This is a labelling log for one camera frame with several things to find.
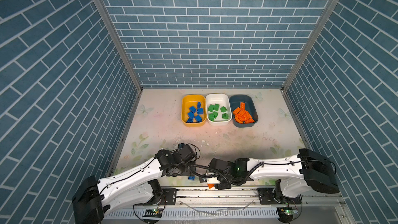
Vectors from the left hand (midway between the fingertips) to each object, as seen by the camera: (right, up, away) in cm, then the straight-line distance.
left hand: (188, 172), depth 77 cm
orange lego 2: (+33, +28, +27) cm, 51 cm away
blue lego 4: (-2, +26, +27) cm, 37 cm away
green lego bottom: (+21, +26, +25) cm, 42 cm away
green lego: (+12, +31, +28) cm, 44 cm away
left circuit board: (-16, -17, -5) cm, 24 cm away
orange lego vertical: (+35, +33, +31) cm, 57 cm away
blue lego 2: (+5, +29, +28) cm, 41 cm away
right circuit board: (+47, -17, -6) cm, 50 cm away
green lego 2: (+12, +26, +23) cm, 37 cm away
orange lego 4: (+30, +23, +23) cm, 44 cm away
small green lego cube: (+16, +32, +28) cm, 46 cm away
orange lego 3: (+36, +26, +27) cm, 52 cm away
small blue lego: (+4, +33, +31) cm, 46 cm away
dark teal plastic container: (+30, +36, +34) cm, 58 cm away
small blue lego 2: (-2, +24, +24) cm, 33 cm away
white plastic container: (+22, +36, +34) cm, 54 cm away
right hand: (+12, -3, 0) cm, 12 cm away
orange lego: (+30, +30, +28) cm, 51 cm away
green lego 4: (+21, +30, +29) cm, 47 cm away
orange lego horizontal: (+39, +23, +24) cm, 51 cm away
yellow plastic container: (-4, +36, +32) cm, 48 cm away
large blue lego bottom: (+2, -4, +1) cm, 4 cm away
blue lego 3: (+4, +24, +24) cm, 34 cm away
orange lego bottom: (+11, -6, -1) cm, 13 cm away
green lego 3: (+15, +27, +25) cm, 40 cm away
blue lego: (0, +30, +28) cm, 41 cm away
